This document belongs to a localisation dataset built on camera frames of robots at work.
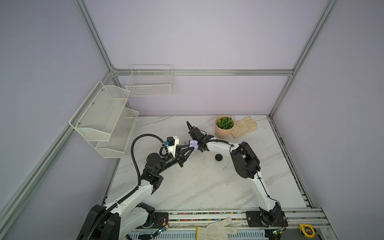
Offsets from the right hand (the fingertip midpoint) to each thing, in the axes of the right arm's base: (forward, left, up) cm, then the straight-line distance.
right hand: (191, 143), depth 102 cm
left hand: (-19, -2, +24) cm, 31 cm away
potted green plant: (+9, -22, +9) cm, 26 cm away
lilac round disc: (-18, -3, +25) cm, 31 cm away
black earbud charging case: (-11, -18, +1) cm, 21 cm away
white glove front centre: (-50, -15, -1) cm, 52 cm away
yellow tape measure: (-49, -57, 0) cm, 75 cm away
